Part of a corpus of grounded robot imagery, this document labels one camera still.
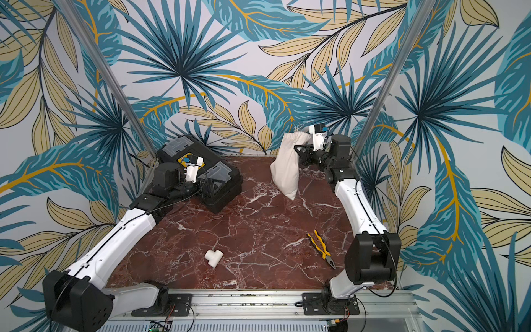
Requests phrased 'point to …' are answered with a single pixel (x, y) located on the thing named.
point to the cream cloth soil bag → (285, 167)
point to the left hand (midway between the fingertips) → (215, 184)
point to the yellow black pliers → (325, 254)
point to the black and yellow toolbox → (174, 150)
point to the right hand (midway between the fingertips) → (278, 149)
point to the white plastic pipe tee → (213, 257)
